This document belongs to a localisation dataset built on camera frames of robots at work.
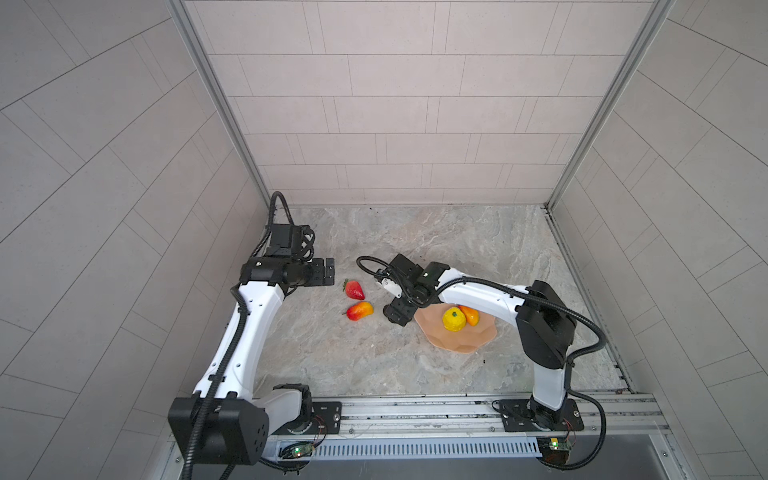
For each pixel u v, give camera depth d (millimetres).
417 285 631
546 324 474
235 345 409
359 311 862
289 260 540
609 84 860
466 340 832
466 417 724
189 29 733
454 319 827
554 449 680
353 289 889
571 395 615
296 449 654
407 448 680
